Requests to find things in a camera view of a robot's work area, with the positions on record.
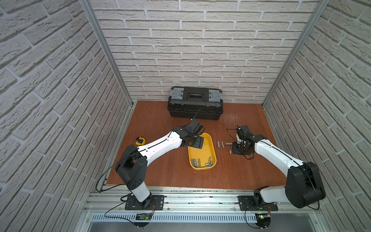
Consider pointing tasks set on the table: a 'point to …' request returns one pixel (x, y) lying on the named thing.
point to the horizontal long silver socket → (229, 143)
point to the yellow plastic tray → (205, 157)
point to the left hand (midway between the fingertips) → (199, 140)
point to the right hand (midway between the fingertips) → (237, 150)
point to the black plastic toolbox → (195, 103)
